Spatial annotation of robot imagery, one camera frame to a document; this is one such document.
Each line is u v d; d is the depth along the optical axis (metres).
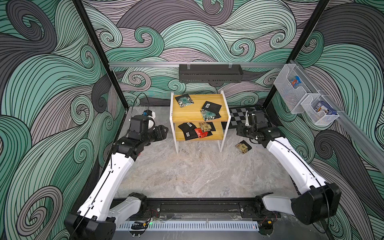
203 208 0.74
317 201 0.38
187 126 0.88
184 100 0.78
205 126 0.88
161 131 0.63
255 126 0.59
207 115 0.71
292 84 0.83
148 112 0.62
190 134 0.84
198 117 0.70
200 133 0.84
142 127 0.54
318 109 0.68
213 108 0.74
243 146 0.97
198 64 0.92
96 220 0.36
